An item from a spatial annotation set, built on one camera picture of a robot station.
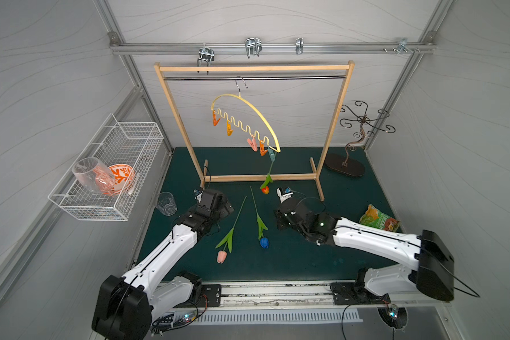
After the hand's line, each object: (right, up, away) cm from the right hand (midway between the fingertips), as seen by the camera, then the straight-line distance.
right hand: (277, 208), depth 79 cm
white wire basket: (-59, +25, -2) cm, 64 cm away
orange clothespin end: (-26, +37, +12) cm, 47 cm away
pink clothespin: (-9, +24, -2) cm, 26 cm away
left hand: (-21, -1, +5) cm, 22 cm away
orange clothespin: (-5, +21, -4) cm, 22 cm away
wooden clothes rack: (+23, +11, +26) cm, 36 cm away
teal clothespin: (-2, +20, -7) cm, 21 cm away
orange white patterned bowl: (-50, +12, -12) cm, 53 cm away
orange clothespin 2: (-19, +31, +6) cm, 37 cm away
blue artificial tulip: (-5, -15, +5) cm, 16 cm away
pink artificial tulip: (-21, -18, +2) cm, 28 cm away
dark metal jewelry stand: (+36, +18, +35) cm, 53 cm away
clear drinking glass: (-49, -1, +15) cm, 51 cm away
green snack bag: (+43, -6, +10) cm, 44 cm away
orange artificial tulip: (-5, +6, +14) cm, 16 cm away
